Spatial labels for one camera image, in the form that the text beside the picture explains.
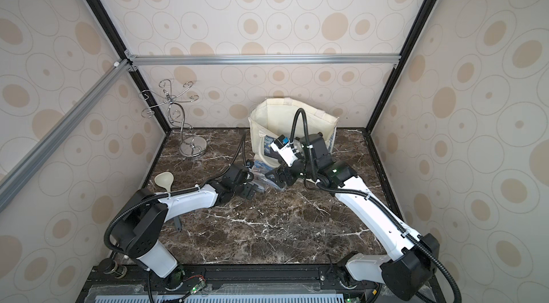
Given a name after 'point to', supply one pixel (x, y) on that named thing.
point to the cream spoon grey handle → (164, 179)
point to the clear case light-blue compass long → (271, 184)
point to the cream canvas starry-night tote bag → (273, 118)
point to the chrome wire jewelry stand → (189, 147)
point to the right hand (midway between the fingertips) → (282, 165)
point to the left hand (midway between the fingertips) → (252, 180)
